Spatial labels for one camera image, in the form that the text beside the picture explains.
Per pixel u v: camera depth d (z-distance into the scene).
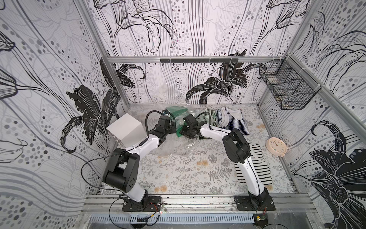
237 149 0.58
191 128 0.80
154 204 0.72
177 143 0.96
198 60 0.91
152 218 0.70
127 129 0.88
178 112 1.08
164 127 0.69
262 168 0.84
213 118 1.07
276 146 0.91
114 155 0.46
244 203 0.72
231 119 1.11
